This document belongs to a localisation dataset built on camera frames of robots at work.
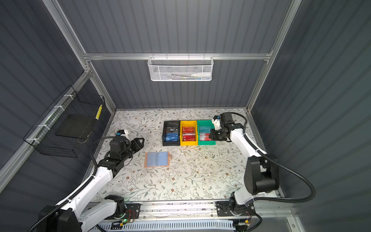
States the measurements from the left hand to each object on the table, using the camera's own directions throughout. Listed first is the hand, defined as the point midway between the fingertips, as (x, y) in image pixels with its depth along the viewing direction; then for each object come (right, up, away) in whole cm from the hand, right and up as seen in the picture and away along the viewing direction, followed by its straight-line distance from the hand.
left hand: (142, 140), depth 82 cm
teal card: (+39, +6, +23) cm, 45 cm away
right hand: (+42, +2, +6) cm, 43 cm away
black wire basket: (-37, +10, -8) cm, 39 cm away
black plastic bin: (+13, +7, +24) cm, 29 cm away
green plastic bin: (+39, +10, +30) cm, 50 cm away
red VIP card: (+27, 0, +20) cm, 33 cm away
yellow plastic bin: (+26, +10, +26) cm, 38 cm away
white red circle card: (+38, 0, +20) cm, 43 cm away
